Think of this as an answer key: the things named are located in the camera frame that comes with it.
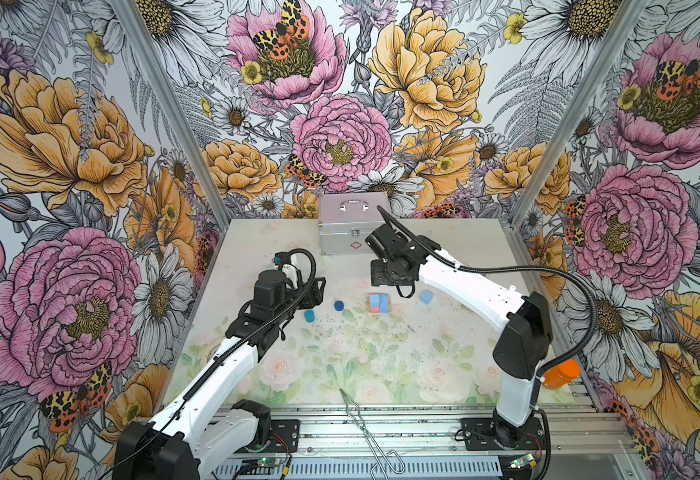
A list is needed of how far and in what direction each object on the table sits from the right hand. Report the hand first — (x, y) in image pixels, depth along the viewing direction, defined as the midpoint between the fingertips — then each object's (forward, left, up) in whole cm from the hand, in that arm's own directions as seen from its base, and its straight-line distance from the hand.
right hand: (389, 284), depth 85 cm
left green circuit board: (-39, +32, -18) cm, 54 cm away
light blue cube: (+2, +4, -11) cm, 12 cm away
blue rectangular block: (+2, 0, -14) cm, 14 cm away
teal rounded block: (-1, +24, -14) cm, 28 cm away
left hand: (-2, +20, +2) cm, 20 cm away
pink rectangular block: (0, +4, -14) cm, 14 cm away
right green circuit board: (-40, -28, -17) cm, 52 cm away
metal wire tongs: (-39, +2, -16) cm, 42 cm away
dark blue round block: (+2, +15, -14) cm, 21 cm away
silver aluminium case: (+28, +12, -2) cm, 31 cm away
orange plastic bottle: (-23, -42, -8) cm, 48 cm away
